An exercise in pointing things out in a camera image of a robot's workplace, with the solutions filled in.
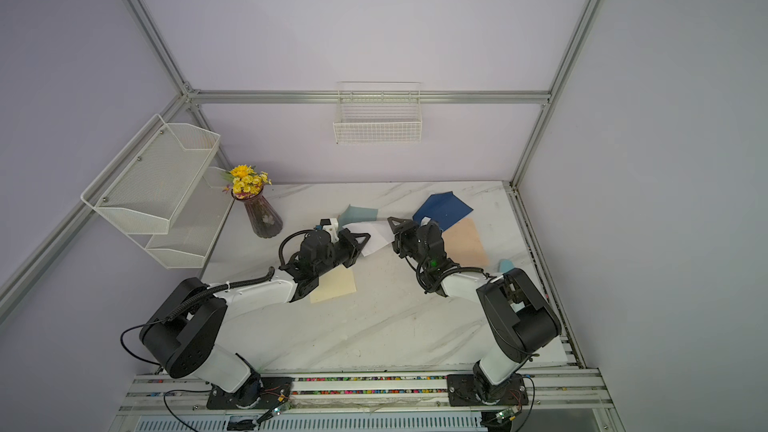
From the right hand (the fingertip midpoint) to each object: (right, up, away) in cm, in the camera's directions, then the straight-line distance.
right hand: (387, 225), depth 88 cm
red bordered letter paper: (-2, -2, -3) cm, 4 cm away
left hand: (-4, -3, -3) cm, 6 cm away
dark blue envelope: (+22, +6, +26) cm, 34 cm away
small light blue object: (+39, -14, +9) cm, 43 cm away
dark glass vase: (-42, +1, +11) cm, 43 cm away
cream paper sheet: (-16, -18, +5) cm, 25 cm away
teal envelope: (-13, +3, +24) cm, 27 cm away
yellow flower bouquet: (-42, +13, -1) cm, 44 cm away
